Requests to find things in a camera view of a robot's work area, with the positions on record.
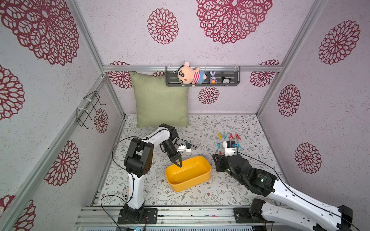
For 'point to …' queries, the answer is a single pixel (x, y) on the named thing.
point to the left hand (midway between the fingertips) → (178, 165)
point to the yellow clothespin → (220, 136)
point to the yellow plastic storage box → (193, 173)
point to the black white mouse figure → (226, 81)
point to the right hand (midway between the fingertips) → (212, 155)
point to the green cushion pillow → (156, 104)
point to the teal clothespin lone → (225, 136)
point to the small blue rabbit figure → (213, 80)
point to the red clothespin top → (237, 136)
